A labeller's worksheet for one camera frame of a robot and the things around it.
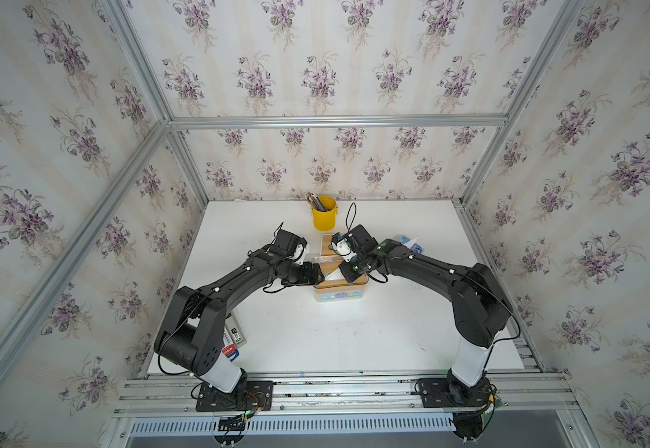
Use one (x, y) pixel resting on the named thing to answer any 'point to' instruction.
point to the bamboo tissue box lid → (328, 267)
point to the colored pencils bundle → (316, 202)
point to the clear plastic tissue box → (317, 259)
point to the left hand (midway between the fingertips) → (317, 279)
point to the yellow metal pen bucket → (325, 220)
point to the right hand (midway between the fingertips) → (346, 269)
